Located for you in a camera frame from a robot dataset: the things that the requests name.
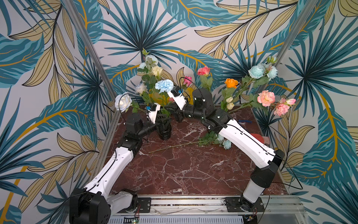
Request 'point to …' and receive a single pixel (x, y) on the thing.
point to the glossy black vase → (165, 129)
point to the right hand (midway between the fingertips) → (166, 105)
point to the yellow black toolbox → (157, 97)
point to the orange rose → (228, 103)
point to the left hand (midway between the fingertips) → (169, 118)
